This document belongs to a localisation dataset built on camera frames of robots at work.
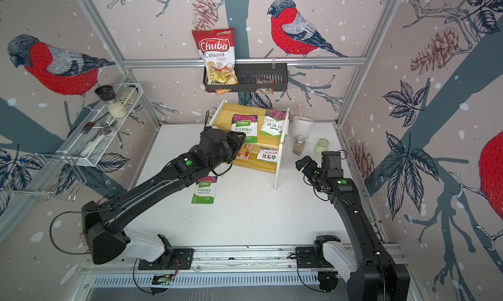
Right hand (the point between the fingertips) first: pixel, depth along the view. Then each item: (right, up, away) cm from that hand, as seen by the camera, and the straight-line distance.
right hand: (301, 166), depth 81 cm
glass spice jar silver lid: (+4, +8, +19) cm, 21 cm away
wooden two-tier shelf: (-33, +20, -4) cm, 39 cm away
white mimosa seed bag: (-12, +18, -7) cm, 22 cm away
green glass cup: (+15, +8, +19) cm, 26 cm away
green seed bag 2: (-23, +17, -7) cm, 29 cm away
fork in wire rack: (-81, +17, -10) cm, 84 cm away
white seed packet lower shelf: (-13, +4, +4) cm, 14 cm away
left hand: (-21, +13, -11) cm, 27 cm away
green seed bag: (-44, -13, +11) cm, 47 cm away
